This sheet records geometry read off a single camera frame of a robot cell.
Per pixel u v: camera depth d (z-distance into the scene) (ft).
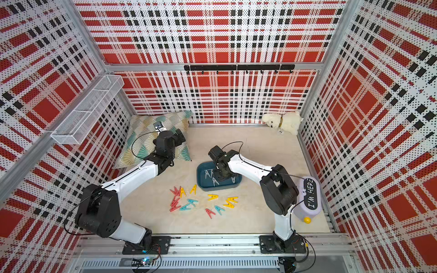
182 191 2.92
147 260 2.29
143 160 2.02
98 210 1.43
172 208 2.76
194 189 2.97
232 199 2.84
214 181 3.05
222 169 2.13
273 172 1.67
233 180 3.06
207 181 3.07
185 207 2.76
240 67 2.91
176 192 2.90
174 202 2.82
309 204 2.47
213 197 2.89
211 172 3.15
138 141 3.05
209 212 2.74
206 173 3.14
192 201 2.83
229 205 2.81
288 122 3.76
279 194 1.59
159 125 2.40
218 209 2.76
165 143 2.10
